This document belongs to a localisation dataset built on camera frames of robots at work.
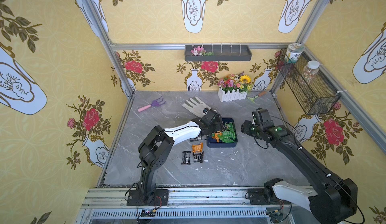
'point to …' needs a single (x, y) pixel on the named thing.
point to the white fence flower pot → (234, 87)
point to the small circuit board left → (148, 212)
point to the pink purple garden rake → (155, 103)
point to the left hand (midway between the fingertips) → (214, 124)
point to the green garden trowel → (260, 94)
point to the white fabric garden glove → (196, 106)
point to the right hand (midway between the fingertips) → (247, 126)
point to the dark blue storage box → (212, 142)
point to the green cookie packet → (229, 135)
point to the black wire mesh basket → (309, 84)
